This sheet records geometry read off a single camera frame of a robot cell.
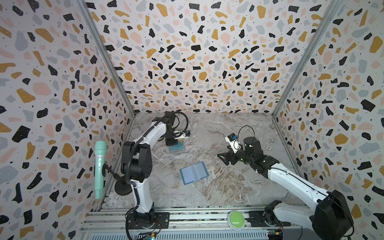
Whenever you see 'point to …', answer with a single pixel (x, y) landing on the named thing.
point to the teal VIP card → (179, 146)
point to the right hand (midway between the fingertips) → (226, 150)
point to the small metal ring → (268, 147)
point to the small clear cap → (272, 141)
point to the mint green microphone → (100, 153)
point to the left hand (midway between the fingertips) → (176, 139)
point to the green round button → (236, 220)
